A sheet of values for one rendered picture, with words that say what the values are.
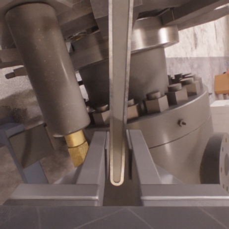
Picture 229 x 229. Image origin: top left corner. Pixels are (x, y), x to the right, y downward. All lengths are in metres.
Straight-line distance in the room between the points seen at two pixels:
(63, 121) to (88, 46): 0.28
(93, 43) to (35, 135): 0.51
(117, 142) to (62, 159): 1.07
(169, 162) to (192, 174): 0.09
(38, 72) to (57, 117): 0.07
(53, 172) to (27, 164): 0.39
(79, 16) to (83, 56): 0.17
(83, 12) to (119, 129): 0.26
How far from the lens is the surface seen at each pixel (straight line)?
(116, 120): 0.15
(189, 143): 0.52
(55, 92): 0.27
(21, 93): 1.09
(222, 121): 4.38
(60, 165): 1.22
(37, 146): 0.84
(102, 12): 0.30
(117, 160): 0.17
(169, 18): 0.54
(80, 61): 0.52
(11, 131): 0.82
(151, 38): 0.51
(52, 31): 0.29
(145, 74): 0.55
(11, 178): 1.12
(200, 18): 0.75
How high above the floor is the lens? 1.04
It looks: 43 degrees down
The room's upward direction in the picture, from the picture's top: 88 degrees clockwise
